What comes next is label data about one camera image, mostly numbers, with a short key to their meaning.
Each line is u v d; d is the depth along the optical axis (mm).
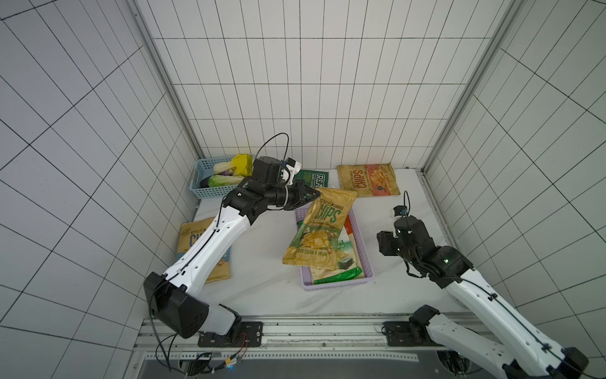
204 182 1100
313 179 1139
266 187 542
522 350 392
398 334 721
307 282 837
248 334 725
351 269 833
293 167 662
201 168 1168
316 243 771
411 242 547
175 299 381
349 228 949
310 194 685
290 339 728
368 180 1143
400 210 649
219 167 1104
